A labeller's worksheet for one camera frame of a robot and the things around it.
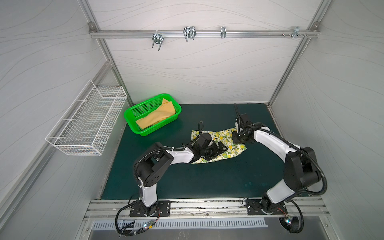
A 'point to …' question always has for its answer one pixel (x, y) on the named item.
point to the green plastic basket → (144, 108)
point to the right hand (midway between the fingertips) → (238, 135)
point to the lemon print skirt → (224, 136)
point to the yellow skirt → (166, 110)
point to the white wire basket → (87, 125)
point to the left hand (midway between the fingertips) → (226, 150)
